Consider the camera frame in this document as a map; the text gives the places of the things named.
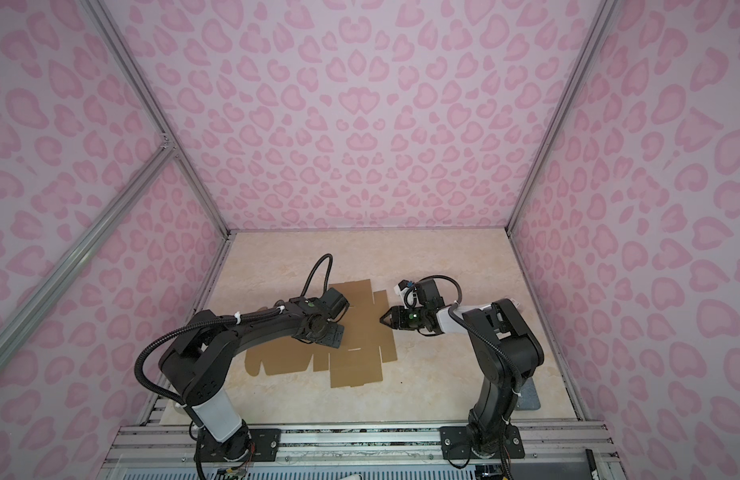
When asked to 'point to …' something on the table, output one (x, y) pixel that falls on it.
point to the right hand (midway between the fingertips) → (387, 318)
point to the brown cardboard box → (358, 360)
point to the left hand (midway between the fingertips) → (326, 332)
